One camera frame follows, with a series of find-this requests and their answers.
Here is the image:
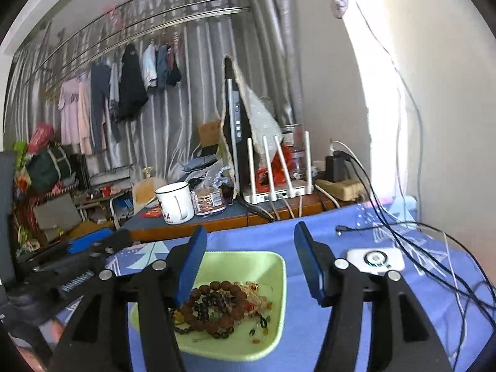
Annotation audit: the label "dark beaded necklace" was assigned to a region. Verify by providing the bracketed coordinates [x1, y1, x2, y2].
[170, 290, 237, 339]

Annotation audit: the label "brown wooden bead bracelet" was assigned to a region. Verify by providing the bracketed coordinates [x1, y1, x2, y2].
[178, 280, 255, 336]

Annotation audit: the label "colourful bead string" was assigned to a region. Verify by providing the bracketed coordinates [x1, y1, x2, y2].
[232, 281, 274, 345]

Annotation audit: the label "green square plastic bowl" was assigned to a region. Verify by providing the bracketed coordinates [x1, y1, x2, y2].
[129, 250, 288, 363]

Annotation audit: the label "red paper packet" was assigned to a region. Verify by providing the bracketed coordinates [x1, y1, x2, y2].
[140, 206, 162, 218]

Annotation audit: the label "white enamel mug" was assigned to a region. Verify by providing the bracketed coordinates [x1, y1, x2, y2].
[155, 181, 195, 225]

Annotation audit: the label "white square charger device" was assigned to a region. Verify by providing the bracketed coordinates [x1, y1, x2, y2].
[346, 248, 405, 275]

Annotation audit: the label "packaged snack bag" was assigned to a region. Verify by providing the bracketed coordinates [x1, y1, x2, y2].
[191, 161, 233, 217]

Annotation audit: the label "wooden desk with blue mat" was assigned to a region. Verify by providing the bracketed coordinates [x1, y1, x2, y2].
[119, 185, 369, 243]

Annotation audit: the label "grey laptop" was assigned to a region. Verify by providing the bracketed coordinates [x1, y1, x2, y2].
[33, 194, 82, 231]

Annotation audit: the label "white wifi router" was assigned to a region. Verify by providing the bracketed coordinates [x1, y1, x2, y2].
[242, 130, 314, 205]

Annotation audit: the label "beige power strip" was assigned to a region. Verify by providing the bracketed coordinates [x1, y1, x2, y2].
[315, 179, 366, 202]

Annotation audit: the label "beige bag on chair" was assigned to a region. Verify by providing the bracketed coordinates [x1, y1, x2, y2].
[132, 176, 166, 215]

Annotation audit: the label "black power adapter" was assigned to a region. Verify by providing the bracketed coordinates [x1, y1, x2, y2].
[325, 155, 347, 183]

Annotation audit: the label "dark green duffel bag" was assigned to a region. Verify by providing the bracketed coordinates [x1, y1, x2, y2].
[26, 145, 75, 194]

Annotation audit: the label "cardboard box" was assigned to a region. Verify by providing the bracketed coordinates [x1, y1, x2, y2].
[198, 119, 220, 148]

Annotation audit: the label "black monitor with lace cover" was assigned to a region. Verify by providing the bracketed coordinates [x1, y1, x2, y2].
[217, 55, 282, 198]

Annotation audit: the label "blue printed table cloth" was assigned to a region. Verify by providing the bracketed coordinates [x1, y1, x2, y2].
[50, 196, 496, 372]

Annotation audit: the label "black hanging garment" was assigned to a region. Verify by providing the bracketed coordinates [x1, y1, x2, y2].
[118, 43, 149, 121]

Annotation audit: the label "pink t-shirt hanging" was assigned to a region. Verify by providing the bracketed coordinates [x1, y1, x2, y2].
[58, 77, 92, 155]

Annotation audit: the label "white hanging shirt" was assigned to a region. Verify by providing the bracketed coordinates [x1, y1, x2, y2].
[141, 42, 157, 90]

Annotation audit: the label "dark blue hanging trousers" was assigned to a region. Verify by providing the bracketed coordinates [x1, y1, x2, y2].
[89, 62, 121, 155]

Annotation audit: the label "grey curtain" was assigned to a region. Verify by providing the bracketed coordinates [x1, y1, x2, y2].
[2, 0, 303, 181]

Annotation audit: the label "metal clothes drying rack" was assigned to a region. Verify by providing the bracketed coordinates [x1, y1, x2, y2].
[24, 0, 250, 89]

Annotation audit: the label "black cable bundle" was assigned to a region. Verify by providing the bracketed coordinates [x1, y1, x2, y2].
[334, 150, 496, 372]

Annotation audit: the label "wall suction hook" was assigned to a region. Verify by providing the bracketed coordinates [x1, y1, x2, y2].
[332, 0, 349, 19]

